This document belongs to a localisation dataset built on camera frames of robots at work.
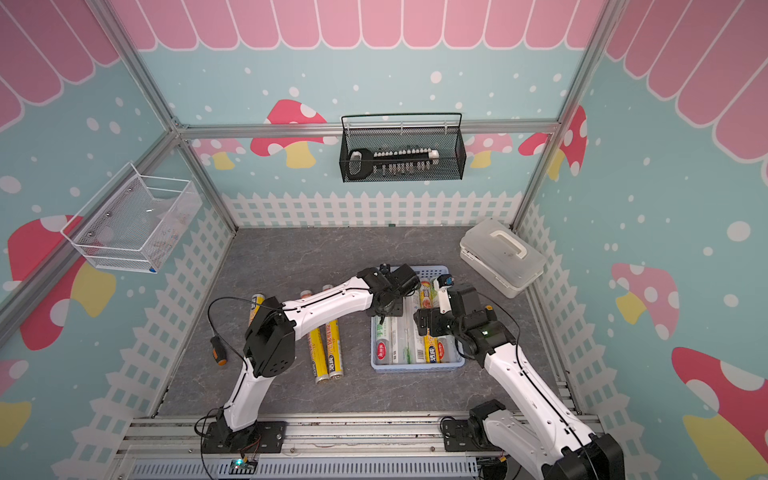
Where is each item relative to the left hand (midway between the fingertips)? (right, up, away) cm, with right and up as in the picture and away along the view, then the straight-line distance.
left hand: (389, 311), depth 89 cm
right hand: (+11, +1, -8) cm, 14 cm away
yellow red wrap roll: (+12, -9, -3) cm, 16 cm away
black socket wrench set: (-8, +45, 0) cm, 46 cm away
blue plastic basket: (+9, +12, -16) cm, 22 cm away
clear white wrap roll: (+8, -8, -4) cm, 12 cm away
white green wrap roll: (+5, -6, 0) cm, 8 cm away
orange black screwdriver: (-50, -12, -1) cm, 52 cm away
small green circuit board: (-36, -35, -16) cm, 53 cm away
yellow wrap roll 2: (-20, -12, -4) cm, 23 cm away
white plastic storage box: (+37, +16, +8) cm, 41 cm away
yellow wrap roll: (-43, +2, +8) cm, 44 cm away
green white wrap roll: (-2, -8, -3) cm, 9 cm away
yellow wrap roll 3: (-16, -10, -4) cm, 19 cm away
